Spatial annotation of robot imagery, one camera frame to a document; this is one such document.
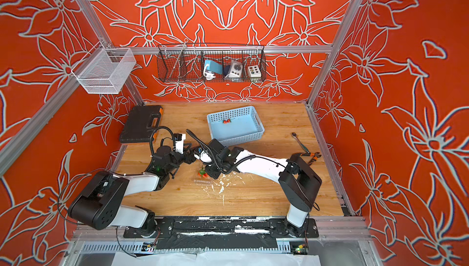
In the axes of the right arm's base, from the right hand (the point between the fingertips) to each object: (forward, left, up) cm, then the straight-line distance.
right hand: (204, 169), depth 81 cm
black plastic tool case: (+30, +41, -2) cm, 51 cm away
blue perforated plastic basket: (+32, -14, -8) cm, 35 cm away
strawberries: (+1, +2, -5) cm, 5 cm away
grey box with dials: (+43, -14, +24) cm, 51 cm away
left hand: (+12, +5, +2) cm, 13 cm away
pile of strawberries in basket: (+35, -9, -7) cm, 37 cm away
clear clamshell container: (-1, +2, -7) cm, 8 cm away
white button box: (+46, -24, +21) cm, 56 cm away
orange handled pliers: (+13, -56, -8) cm, 58 cm away
